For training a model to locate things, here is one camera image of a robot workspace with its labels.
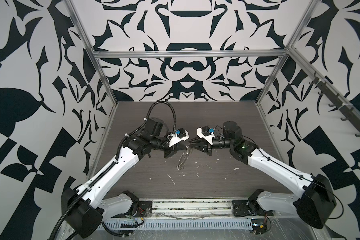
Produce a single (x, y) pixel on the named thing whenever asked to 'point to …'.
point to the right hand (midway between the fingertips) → (191, 142)
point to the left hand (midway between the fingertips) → (185, 143)
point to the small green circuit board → (259, 226)
